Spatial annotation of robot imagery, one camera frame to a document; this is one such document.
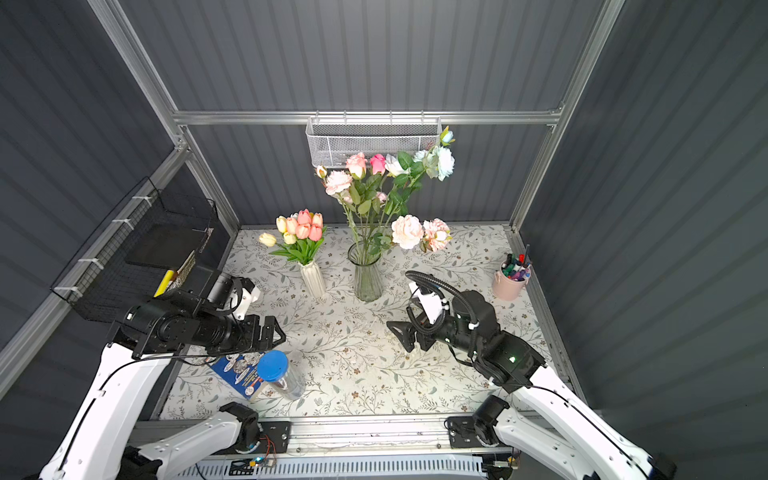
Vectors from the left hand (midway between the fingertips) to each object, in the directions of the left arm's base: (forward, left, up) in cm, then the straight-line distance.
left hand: (266, 344), depth 62 cm
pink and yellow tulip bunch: (+26, -4, +6) cm, 27 cm away
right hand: (+7, -30, +1) cm, 31 cm away
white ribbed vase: (+27, -2, -16) cm, 32 cm away
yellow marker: (+17, +29, 0) cm, 33 cm away
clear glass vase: (+31, -19, -8) cm, 37 cm away
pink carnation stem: (+39, -24, +7) cm, 46 cm away
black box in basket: (+26, +32, +2) cm, 41 cm away
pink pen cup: (+28, -64, -14) cm, 72 cm away
